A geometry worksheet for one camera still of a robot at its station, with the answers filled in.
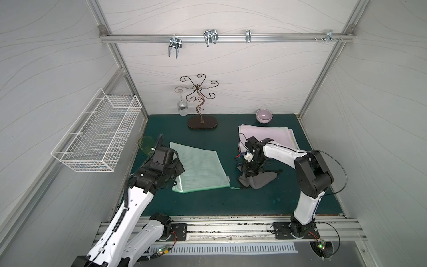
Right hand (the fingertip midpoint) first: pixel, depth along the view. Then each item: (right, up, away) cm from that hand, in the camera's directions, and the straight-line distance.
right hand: (246, 175), depth 89 cm
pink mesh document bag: (+28, +21, +18) cm, 39 cm away
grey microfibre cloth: (+6, -2, -1) cm, 6 cm away
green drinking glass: (-54, +17, -1) cm, 56 cm away
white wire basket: (-67, +19, -22) cm, 73 cm away
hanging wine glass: (-37, +38, +6) cm, 53 cm away
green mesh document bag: (-23, +3, -2) cm, 24 cm away
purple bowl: (+18, +35, +29) cm, 49 cm away
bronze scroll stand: (-28, +30, +26) cm, 48 cm away
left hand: (-32, +8, -15) cm, 37 cm away
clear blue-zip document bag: (+26, +21, +18) cm, 38 cm away
